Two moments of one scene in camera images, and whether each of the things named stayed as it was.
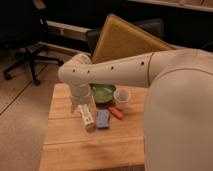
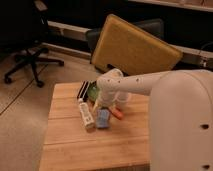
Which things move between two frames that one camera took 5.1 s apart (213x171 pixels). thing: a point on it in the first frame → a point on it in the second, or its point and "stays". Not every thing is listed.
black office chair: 22,27 stays
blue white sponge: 102,118 stays
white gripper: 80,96 → 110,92
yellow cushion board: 117,39 stays
